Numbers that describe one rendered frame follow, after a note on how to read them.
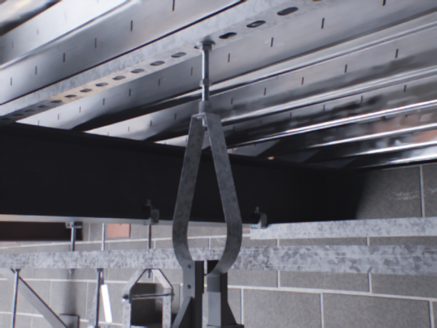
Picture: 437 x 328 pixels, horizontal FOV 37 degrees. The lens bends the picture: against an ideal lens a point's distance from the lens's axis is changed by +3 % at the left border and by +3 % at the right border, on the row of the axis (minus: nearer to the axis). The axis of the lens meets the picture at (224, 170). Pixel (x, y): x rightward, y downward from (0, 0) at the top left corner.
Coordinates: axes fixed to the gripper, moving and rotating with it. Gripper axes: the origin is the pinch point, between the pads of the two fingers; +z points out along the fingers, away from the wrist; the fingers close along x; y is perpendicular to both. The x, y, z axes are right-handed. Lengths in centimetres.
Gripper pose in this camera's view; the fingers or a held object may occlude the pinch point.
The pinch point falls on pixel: (205, 276)
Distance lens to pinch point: 80.3
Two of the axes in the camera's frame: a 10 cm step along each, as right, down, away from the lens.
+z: 0.0, -9.9, 1.4
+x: 7.5, 0.9, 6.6
